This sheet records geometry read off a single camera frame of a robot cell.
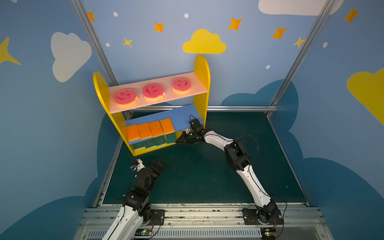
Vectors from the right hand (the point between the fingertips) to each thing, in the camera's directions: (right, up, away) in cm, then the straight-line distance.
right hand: (176, 140), depth 98 cm
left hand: (-9, -11, -16) cm, 21 cm away
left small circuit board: (-12, -42, -28) cm, 52 cm away
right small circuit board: (+48, -43, -26) cm, 70 cm away
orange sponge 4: (-5, +10, -5) cm, 12 cm away
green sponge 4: (-3, +2, +1) cm, 4 cm away
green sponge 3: (-11, 0, +3) cm, 11 cm away
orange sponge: (-19, +7, -7) cm, 21 cm away
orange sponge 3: (-12, +8, -7) cm, 16 cm away
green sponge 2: (-17, -2, +2) cm, 18 cm away
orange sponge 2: (-25, +5, -9) cm, 27 cm away
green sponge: (-25, -3, 0) cm, 25 cm away
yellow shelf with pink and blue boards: (-15, +20, +5) cm, 25 cm away
